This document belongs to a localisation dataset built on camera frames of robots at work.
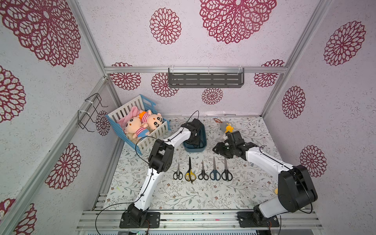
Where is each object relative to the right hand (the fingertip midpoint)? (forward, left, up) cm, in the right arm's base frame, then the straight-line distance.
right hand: (218, 151), depth 89 cm
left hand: (+12, +15, -8) cm, 21 cm away
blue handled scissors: (-11, +2, -9) cm, 15 cm away
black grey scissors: (-12, +9, -9) cm, 17 cm away
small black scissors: (-11, +25, -9) cm, 29 cm away
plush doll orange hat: (+20, +44, +5) cm, 48 cm away
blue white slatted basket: (+3, +50, +1) cm, 50 cm away
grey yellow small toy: (+22, -8, -4) cm, 24 cm away
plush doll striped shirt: (+15, +55, +7) cm, 57 cm away
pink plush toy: (+27, +57, +7) cm, 64 cm away
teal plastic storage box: (+8, +18, -9) cm, 22 cm away
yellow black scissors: (-13, +17, -8) cm, 23 cm away
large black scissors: (-11, -5, -10) cm, 16 cm away
